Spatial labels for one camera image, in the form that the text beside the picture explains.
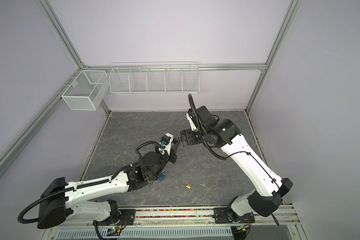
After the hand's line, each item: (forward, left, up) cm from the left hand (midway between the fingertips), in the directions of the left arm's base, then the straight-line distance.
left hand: (177, 142), depth 70 cm
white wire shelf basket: (+55, +14, -1) cm, 56 cm away
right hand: (0, -6, +3) cm, 7 cm away
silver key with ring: (-12, -15, -28) cm, 34 cm away
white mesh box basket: (+46, +59, -2) cm, 75 cm away
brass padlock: (-12, -5, -26) cm, 30 cm away
